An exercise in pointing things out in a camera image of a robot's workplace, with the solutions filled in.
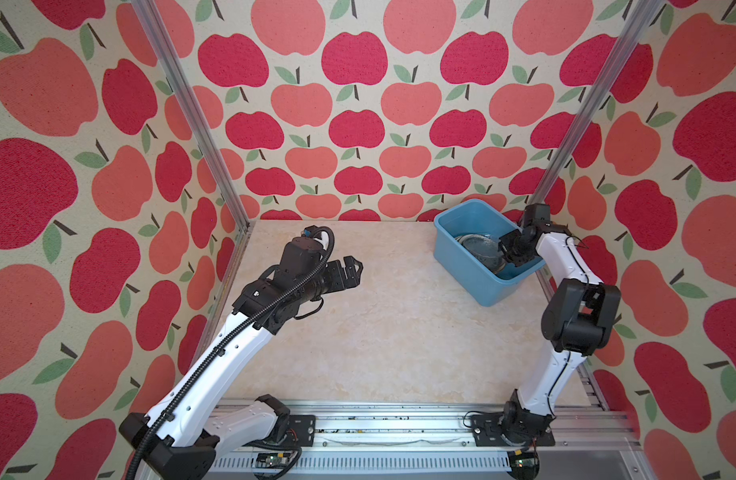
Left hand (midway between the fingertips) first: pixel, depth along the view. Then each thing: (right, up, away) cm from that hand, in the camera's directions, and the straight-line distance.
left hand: (354, 271), depth 69 cm
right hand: (+48, +6, +26) cm, 55 cm away
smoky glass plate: (+45, +6, +33) cm, 56 cm away
